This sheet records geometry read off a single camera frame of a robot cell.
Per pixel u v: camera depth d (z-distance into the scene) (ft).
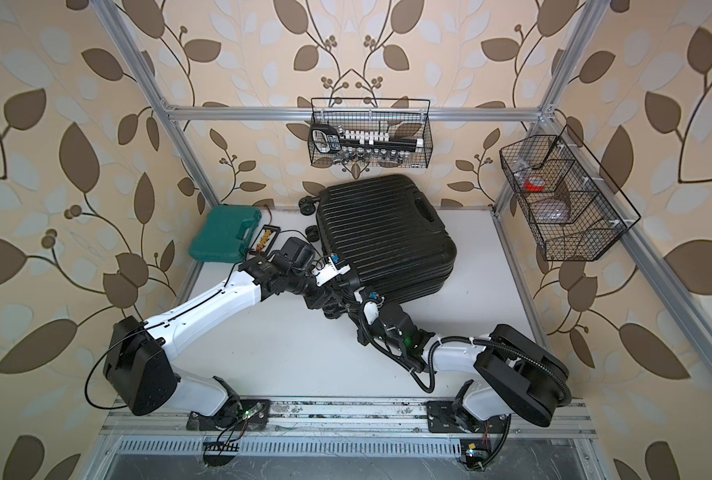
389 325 2.12
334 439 2.36
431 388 1.90
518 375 1.42
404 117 2.99
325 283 2.32
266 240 3.57
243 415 2.42
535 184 2.65
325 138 2.77
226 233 3.55
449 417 2.38
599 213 2.19
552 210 2.38
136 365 1.36
